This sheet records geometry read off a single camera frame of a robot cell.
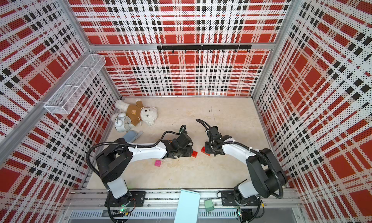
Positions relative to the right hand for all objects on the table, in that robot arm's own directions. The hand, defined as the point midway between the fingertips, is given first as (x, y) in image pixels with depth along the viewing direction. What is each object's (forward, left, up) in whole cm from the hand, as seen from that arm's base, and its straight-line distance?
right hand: (211, 149), depth 90 cm
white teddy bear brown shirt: (+24, +43, +5) cm, 50 cm away
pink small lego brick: (-9, +32, 0) cm, 33 cm away
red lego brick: (-3, +11, +1) cm, 11 cm away
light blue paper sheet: (-30, +14, +2) cm, 33 cm away
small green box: (-29, +3, 0) cm, 30 cm away
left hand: (-1, +12, 0) cm, 12 cm away
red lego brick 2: (0, +5, -1) cm, 5 cm away
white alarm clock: (+15, +57, +9) cm, 60 cm away
